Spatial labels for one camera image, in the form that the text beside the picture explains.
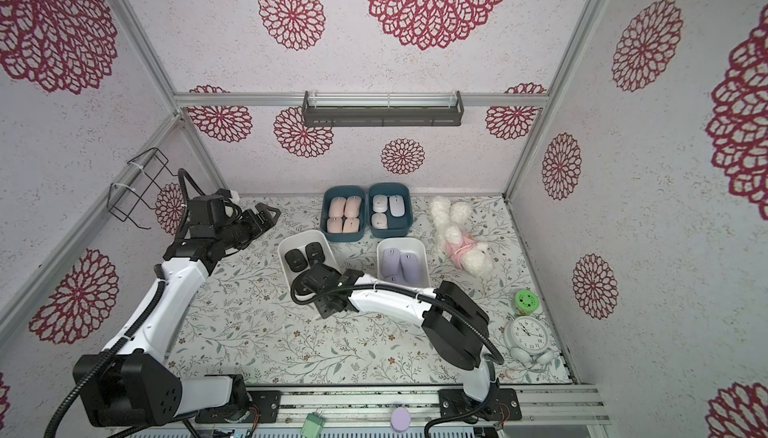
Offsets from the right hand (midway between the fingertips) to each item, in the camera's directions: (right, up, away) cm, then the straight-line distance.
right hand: (325, 297), depth 84 cm
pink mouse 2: (+5, +20, +24) cm, 32 cm away
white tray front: (-13, +15, +20) cm, 28 cm away
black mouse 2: (-6, +11, +16) cm, 20 cm away
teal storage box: (+1, +34, +32) cm, 46 cm away
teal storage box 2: (+22, +20, +25) cm, 39 cm away
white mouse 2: (+22, +28, +32) cm, 48 cm away
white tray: (+24, +13, +18) cm, 33 cm away
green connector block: (0, -27, -14) cm, 30 cm away
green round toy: (+59, -2, +3) cm, 59 cm away
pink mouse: (-1, +20, +24) cm, 32 cm away
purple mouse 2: (+25, +6, +13) cm, 29 cm away
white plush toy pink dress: (+41, +13, +8) cm, 44 cm away
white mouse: (+15, +29, +32) cm, 45 cm away
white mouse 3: (+15, +22, +25) cm, 36 cm away
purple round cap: (+20, -22, -20) cm, 36 cm away
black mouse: (-12, +9, +14) cm, 20 cm away
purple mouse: (+19, +8, +13) cm, 24 cm away
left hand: (-14, +22, -4) cm, 26 cm away
